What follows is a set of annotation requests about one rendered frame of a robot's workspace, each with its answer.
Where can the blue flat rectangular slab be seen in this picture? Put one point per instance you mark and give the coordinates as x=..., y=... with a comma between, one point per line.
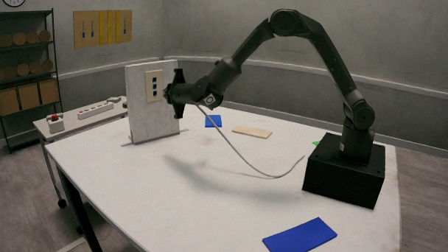
x=302, y=238

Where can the beige wall plate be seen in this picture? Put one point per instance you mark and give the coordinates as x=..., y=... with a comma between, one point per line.
x=157, y=75

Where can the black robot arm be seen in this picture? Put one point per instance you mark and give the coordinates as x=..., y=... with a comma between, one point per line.
x=357, y=137

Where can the beige flat rectangle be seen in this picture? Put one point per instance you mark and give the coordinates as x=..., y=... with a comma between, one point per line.
x=251, y=131

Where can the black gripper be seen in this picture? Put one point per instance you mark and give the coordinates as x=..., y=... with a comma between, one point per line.
x=173, y=96

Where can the blue rectangular block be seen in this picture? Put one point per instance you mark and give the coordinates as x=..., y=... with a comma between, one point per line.
x=216, y=119

